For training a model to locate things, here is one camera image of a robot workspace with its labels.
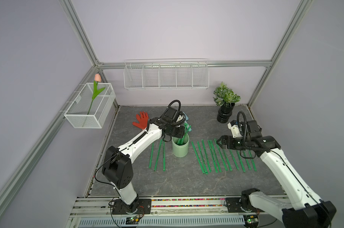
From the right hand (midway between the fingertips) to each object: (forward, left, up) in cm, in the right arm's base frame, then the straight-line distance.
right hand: (223, 141), depth 77 cm
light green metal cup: (0, +24, -5) cm, 24 cm away
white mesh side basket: (+11, +78, +13) cm, 80 cm away
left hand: (+6, +22, -2) cm, 23 cm away
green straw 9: (-4, -15, -19) cm, 24 cm away
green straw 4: (0, +2, -19) cm, 19 cm away
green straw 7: (-9, -7, -19) cm, 23 cm away
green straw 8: (-3, -10, -18) cm, 21 cm away
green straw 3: (-1, +8, -19) cm, 21 cm away
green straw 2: (-11, +8, -18) cm, 23 cm away
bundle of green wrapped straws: (+21, +18, -17) cm, 32 cm away
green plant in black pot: (+28, -7, +6) cm, 30 cm away
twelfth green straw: (0, +34, -18) cm, 39 cm away
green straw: (-1, +12, -19) cm, 23 cm away
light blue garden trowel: (+32, +18, -19) cm, 41 cm away
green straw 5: (+1, -1, -19) cm, 19 cm away
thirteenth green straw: (+1, +38, -19) cm, 43 cm away
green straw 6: (+1, -3, -19) cm, 20 cm away
